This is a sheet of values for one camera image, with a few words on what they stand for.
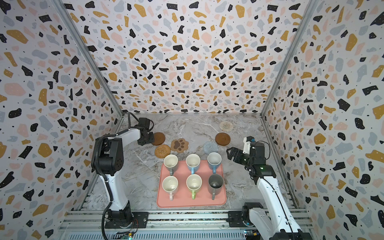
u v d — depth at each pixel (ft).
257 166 1.91
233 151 2.39
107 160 1.82
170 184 2.69
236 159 2.34
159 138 3.48
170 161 2.94
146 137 2.75
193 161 2.98
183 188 2.75
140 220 2.41
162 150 3.28
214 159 3.01
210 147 3.37
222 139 3.51
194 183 2.75
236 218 2.40
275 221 1.37
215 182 2.73
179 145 3.38
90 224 2.40
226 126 3.73
